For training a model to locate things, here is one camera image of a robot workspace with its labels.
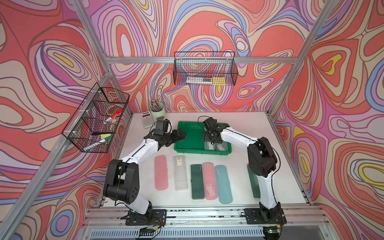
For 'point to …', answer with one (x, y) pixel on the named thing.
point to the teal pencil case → (225, 196)
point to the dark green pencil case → (197, 182)
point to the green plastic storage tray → (194, 142)
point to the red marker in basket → (119, 112)
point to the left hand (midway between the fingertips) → (182, 136)
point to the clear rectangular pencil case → (181, 179)
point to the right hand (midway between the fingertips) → (210, 141)
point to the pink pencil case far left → (161, 172)
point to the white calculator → (147, 119)
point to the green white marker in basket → (105, 139)
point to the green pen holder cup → (161, 113)
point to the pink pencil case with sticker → (209, 181)
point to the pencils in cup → (155, 106)
